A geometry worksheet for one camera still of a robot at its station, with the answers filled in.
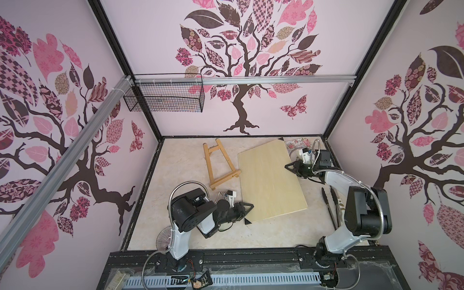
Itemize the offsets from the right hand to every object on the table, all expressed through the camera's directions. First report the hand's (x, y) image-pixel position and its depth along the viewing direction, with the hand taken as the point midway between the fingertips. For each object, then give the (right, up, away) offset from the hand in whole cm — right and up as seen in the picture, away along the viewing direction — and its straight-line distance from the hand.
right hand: (287, 166), depth 91 cm
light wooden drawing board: (-9, -10, +1) cm, 13 cm away
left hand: (-18, -22, -5) cm, 29 cm away
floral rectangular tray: (+17, +14, +27) cm, 34 cm away
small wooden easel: (-30, -5, +5) cm, 31 cm away
